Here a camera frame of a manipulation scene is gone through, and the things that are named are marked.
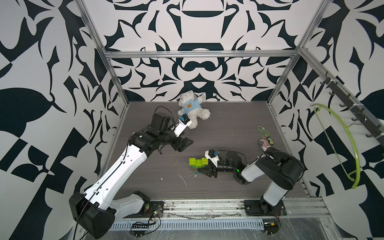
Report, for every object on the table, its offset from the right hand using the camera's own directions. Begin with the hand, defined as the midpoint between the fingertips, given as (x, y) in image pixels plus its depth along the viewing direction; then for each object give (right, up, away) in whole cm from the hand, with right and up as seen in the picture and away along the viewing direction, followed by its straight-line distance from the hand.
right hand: (200, 163), depth 82 cm
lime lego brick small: (+2, +3, -6) cm, 7 cm away
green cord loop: (+44, +17, +23) cm, 52 cm away
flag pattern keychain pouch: (+40, +8, +12) cm, 43 cm away
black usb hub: (-29, -27, -9) cm, 41 cm away
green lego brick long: (-2, -3, -3) cm, 5 cm away
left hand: (-7, +17, -9) cm, 21 cm away
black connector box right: (+33, -27, -11) cm, 44 cm away
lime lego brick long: (-2, +2, -5) cm, 6 cm away
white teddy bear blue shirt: (-6, +34, +26) cm, 43 cm away
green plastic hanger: (+59, -2, -23) cm, 63 cm away
